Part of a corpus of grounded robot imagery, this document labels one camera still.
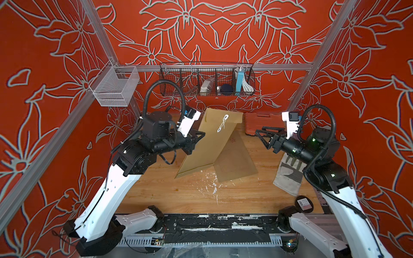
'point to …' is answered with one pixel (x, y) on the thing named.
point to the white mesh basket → (114, 85)
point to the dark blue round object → (227, 90)
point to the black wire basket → (184, 79)
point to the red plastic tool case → (256, 121)
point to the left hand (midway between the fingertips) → (203, 131)
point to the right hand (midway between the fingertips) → (256, 130)
